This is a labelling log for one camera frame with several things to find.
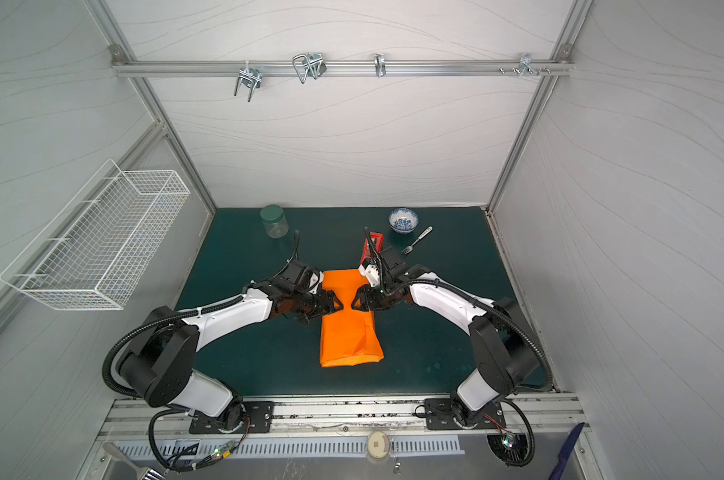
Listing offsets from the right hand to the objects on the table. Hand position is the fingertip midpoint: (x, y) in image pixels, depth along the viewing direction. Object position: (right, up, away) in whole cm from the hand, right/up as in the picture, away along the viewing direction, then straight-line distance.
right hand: (362, 298), depth 85 cm
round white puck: (+4, -26, -24) cm, 35 cm away
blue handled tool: (+49, -34, -15) cm, 61 cm away
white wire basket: (-62, +15, -17) cm, 66 cm away
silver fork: (+17, +13, +23) cm, 31 cm away
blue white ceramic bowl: (+15, +24, +30) cm, 41 cm away
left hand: (-7, -3, +2) cm, 8 cm away
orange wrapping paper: (-4, -9, -5) cm, 11 cm away
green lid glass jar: (-32, +25, +20) cm, 45 cm away
